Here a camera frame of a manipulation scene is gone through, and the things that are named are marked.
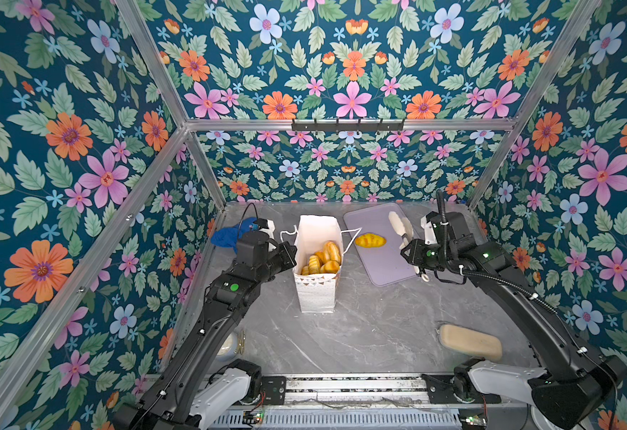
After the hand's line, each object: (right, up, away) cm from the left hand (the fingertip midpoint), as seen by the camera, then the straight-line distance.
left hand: (302, 242), depth 71 cm
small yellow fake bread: (+22, -1, +33) cm, 40 cm away
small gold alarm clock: (-22, -31, +7) cm, 39 cm away
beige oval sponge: (+51, -31, +9) cm, 60 cm away
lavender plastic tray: (+27, -10, +28) cm, 40 cm away
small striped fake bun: (+8, -8, +7) cm, 13 cm away
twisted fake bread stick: (+2, -8, +16) cm, 18 cm away
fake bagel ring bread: (+8, -4, +11) cm, 14 cm away
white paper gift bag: (+3, -15, +5) cm, 17 cm away
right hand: (+28, -3, +3) cm, 29 cm away
